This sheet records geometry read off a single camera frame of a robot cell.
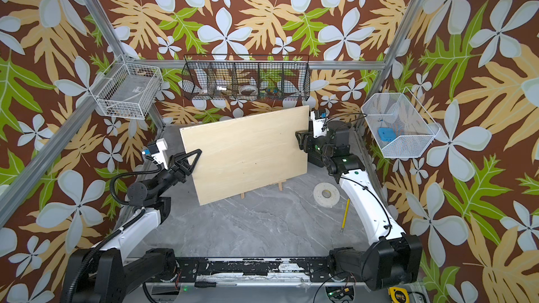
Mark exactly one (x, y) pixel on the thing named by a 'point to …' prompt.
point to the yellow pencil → (345, 215)
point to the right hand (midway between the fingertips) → (303, 131)
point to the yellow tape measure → (398, 294)
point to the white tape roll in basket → (248, 90)
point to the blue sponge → (387, 134)
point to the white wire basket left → (128, 90)
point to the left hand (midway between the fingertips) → (201, 152)
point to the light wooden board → (242, 153)
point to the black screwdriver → (205, 285)
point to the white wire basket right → (401, 127)
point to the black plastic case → (315, 158)
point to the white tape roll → (326, 194)
